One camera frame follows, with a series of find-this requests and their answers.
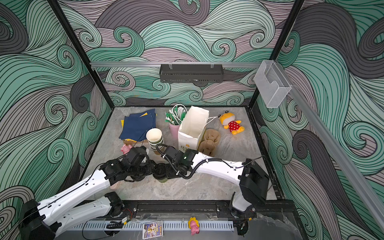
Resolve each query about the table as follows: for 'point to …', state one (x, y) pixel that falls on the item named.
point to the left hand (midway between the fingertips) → (158, 168)
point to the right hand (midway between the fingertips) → (168, 176)
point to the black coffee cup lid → (160, 171)
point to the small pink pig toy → (125, 148)
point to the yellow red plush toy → (228, 120)
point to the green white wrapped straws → (175, 116)
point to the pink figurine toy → (193, 224)
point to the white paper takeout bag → (192, 127)
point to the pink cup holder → (174, 130)
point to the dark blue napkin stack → (136, 125)
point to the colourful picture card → (152, 230)
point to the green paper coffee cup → (163, 180)
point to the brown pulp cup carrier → (207, 146)
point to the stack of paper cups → (154, 137)
